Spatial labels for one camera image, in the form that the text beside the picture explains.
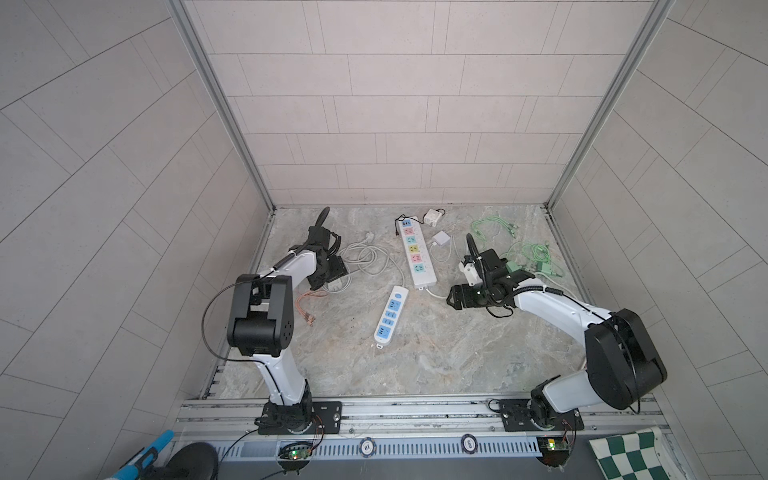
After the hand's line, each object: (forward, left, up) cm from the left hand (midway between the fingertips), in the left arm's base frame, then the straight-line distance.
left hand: (341, 268), depth 97 cm
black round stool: (-50, +26, +1) cm, 56 cm away
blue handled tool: (-51, +25, +20) cm, 61 cm away
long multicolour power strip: (+5, -25, +1) cm, 25 cm away
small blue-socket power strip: (-16, -17, 0) cm, 23 cm away
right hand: (-12, -36, +2) cm, 38 cm away
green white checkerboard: (-49, -71, +1) cm, 86 cm away
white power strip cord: (+6, -8, -2) cm, 10 cm away
